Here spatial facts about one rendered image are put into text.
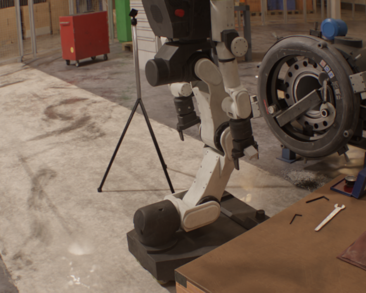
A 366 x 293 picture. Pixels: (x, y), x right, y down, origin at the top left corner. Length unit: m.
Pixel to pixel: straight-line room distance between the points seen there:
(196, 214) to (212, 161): 0.25
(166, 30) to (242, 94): 0.39
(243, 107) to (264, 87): 1.13
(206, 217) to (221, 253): 0.63
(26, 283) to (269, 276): 1.29
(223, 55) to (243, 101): 0.20
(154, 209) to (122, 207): 0.82
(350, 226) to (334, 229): 0.07
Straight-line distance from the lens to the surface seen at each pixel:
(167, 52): 1.88
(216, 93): 1.97
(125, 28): 9.72
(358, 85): 2.55
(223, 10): 1.71
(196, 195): 2.13
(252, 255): 1.49
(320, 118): 2.86
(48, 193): 3.15
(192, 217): 2.07
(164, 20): 1.82
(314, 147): 2.79
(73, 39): 7.53
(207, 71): 1.91
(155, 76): 1.84
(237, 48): 1.73
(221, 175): 2.13
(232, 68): 1.76
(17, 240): 2.66
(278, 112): 2.80
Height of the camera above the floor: 1.32
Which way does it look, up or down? 22 degrees down
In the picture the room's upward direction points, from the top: 4 degrees counter-clockwise
